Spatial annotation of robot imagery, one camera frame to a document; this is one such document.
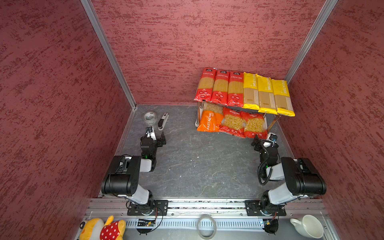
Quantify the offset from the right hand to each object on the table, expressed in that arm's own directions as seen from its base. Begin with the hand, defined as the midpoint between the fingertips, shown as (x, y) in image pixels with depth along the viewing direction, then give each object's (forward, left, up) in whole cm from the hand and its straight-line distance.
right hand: (261, 138), depth 91 cm
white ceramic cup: (-44, -10, -6) cm, 46 cm away
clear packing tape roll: (+27, +76, -8) cm, 81 cm away
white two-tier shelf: (+23, -17, -9) cm, 30 cm away
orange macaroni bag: (+17, +29, +2) cm, 34 cm away
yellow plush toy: (-43, +86, -2) cm, 96 cm away
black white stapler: (+19, +65, -5) cm, 68 cm away
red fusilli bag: (+12, +15, +1) cm, 20 cm away
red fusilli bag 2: (+8, +2, +2) cm, 9 cm away
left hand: (+5, +66, 0) cm, 67 cm away
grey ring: (-45, +34, -6) cm, 56 cm away
